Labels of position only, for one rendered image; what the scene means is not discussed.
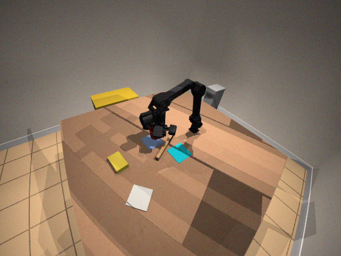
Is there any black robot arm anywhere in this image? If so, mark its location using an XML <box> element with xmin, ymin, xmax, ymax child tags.
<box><xmin>139</xmin><ymin>79</ymin><xmax>206</xmax><ymax>138</ymax></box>

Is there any tan flat bar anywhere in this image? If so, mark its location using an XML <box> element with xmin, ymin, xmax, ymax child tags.
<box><xmin>155</xmin><ymin>135</ymin><xmax>173</xmax><ymax>161</ymax></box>

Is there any white square block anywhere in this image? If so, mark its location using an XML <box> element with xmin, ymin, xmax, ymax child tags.
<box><xmin>126</xmin><ymin>185</ymin><xmax>153</xmax><ymax>212</ymax></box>

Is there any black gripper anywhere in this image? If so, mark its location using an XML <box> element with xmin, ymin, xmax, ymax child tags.
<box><xmin>142</xmin><ymin>120</ymin><xmax>177</xmax><ymax>135</ymax></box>

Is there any yellow flat block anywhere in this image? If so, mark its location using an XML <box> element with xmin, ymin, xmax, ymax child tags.
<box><xmin>108</xmin><ymin>151</ymin><xmax>129</xmax><ymax>173</ymax></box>

